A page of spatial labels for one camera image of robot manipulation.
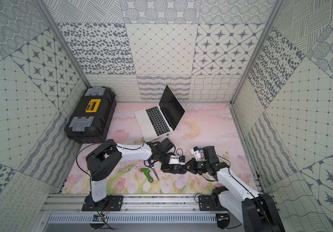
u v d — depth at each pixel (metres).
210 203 0.73
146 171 0.84
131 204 0.75
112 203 0.73
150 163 0.88
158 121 1.07
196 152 0.80
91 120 0.86
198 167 0.73
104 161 0.50
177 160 0.75
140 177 0.84
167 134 1.01
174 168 0.83
